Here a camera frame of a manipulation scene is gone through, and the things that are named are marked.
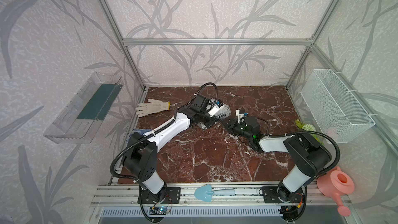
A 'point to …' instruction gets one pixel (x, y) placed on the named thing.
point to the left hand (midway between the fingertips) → (216, 118)
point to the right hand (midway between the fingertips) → (219, 121)
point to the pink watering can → (334, 183)
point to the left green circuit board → (157, 210)
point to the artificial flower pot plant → (308, 127)
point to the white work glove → (144, 108)
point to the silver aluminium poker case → (225, 111)
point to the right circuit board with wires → (289, 212)
